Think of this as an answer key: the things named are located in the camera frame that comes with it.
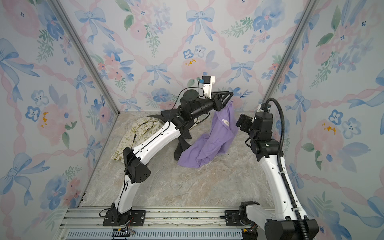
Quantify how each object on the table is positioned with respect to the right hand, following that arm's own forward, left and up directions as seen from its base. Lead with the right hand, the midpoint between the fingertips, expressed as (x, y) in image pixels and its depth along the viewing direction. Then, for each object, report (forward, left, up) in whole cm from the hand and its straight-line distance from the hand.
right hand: (249, 117), depth 73 cm
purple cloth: (-3, +12, -5) cm, 14 cm away
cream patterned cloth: (+7, +61, -19) cm, 64 cm away
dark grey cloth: (+1, +35, -27) cm, 44 cm away
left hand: (+1, +11, +15) cm, 18 cm away
